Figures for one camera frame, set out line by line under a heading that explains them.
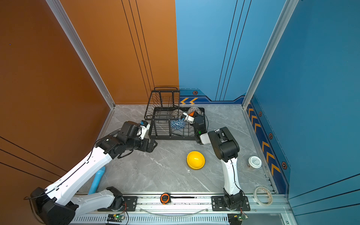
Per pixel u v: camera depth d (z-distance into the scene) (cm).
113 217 71
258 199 74
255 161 81
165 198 73
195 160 84
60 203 40
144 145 66
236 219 70
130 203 74
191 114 96
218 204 72
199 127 87
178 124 105
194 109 109
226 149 57
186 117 89
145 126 68
